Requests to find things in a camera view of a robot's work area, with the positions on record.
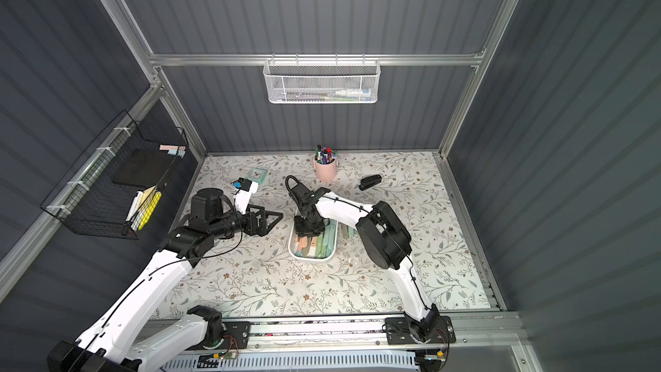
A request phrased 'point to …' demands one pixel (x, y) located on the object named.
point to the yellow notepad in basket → (143, 208)
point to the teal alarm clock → (258, 176)
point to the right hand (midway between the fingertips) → (302, 235)
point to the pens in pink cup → (324, 155)
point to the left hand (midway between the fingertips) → (270, 213)
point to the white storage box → (313, 247)
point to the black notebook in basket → (144, 167)
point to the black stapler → (369, 182)
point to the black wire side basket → (114, 188)
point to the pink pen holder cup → (325, 172)
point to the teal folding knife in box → (329, 238)
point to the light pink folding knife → (303, 243)
